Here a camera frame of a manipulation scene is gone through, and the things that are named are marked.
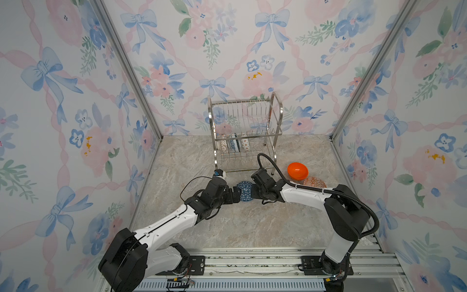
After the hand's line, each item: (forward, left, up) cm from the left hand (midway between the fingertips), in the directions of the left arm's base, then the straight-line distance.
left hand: (235, 190), depth 83 cm
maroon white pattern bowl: (+27, +6, 0) cm, 28 cm away
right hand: (+4, -9, -8) cm, 13 cm away
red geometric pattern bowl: (+10, -42, -8) cm, 44 cm away
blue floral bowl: (+28, +1, 0) cm, 28 cm away
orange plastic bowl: (+17, -34, -9) cm, 39 cm away
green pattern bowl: (+28, -5, +1) cm, 29 cm away
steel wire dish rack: (+35, -5, +3) cm, 36 cm away
